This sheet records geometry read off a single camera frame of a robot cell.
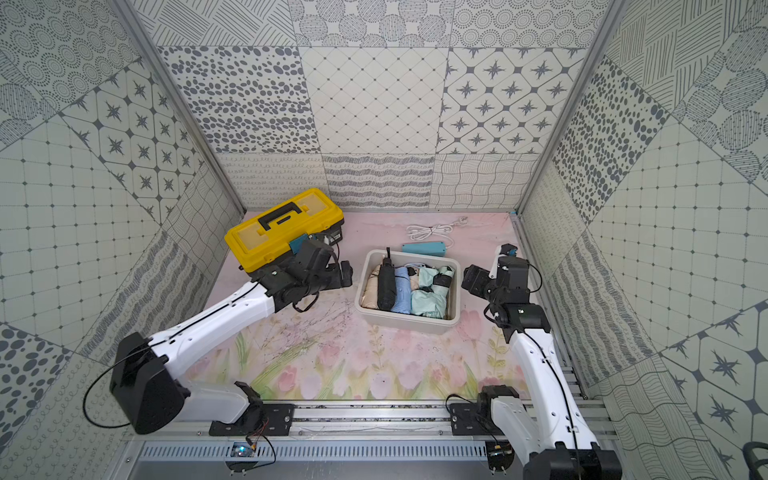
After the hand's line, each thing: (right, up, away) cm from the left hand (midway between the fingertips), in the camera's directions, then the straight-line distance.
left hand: (338, 266), depth 81 cm
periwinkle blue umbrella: (+18, -10, 0) cm, 21 cm away
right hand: (+39, -3, -1) cm, 39 cm away
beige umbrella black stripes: (+9, -9, +3) cm, 13 cm away
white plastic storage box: (+9, +2, +9) cm, 13 cm away
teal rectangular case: (+32, +4, +26) cm, 41 cm away
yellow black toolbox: (-24, +7, +9) cm, 27 cm away
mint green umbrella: (+26, -9, +2) cm, 28 cm away
